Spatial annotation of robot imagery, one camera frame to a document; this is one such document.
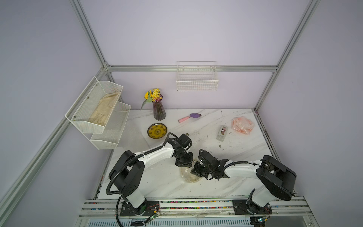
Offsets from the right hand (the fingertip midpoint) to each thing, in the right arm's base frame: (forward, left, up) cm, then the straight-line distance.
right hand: (187, 175), depth 83 cm
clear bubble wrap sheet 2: (+37, -43, +1) cm, 57 cm away
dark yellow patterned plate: (+35, +23, -2) cm, 42 cm away
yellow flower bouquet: (+47, +21, +23) cm, 56 cm away
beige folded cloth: (+28, +47, +29) cm, 62 cm away
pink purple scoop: (+50, -5, -1) cm, 50 cm away
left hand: (+3, -2, +4) cm, 6 cm away
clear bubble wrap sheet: (+1, +1, 0) cm, 1 cm away
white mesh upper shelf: (+28, +53, +30) cm, 67 cm away
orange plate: (+37, -43, +1) cm, 57 cm away
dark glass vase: (+47, +21, +9) cm, 52 cm away
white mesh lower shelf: (+20, +50, +10) cm, 55 cm away
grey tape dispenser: (+30, -26, +1) cm, 39 cm away
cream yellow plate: (+1, +1, 0) cm, 1 cm away
